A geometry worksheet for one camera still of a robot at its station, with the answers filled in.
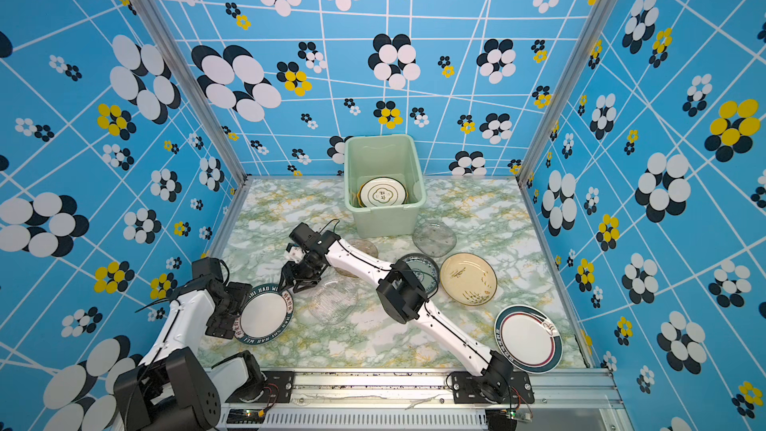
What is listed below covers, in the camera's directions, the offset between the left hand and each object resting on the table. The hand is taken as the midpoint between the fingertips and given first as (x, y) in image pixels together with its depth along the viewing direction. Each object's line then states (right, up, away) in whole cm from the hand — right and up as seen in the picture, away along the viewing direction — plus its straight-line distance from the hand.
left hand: (244, 304), depth 85 cm
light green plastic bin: (+42, +47, +28) cm, 69 cm away
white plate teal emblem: (+39, +34, +29) cm, 60 cm away
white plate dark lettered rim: (+6, -3, 0) cm, 7 cm away
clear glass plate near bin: (+57, +17, +18) cm, 62 cm away
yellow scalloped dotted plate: (+30, +32, +27) cm, 52 cm away
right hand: (+11, +3, +4) cm, 12 cm away
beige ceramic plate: (+66, +6, +7) cm, 67 cm away
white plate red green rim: (+80, -8, -4) cm, 80 cm away
